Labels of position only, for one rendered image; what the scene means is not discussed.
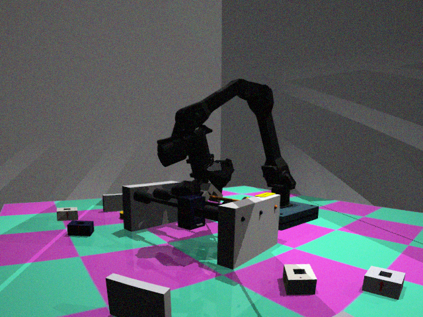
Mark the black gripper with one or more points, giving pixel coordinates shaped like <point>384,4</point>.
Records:
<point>193,187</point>

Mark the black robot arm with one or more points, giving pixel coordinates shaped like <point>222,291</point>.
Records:
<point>186,140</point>

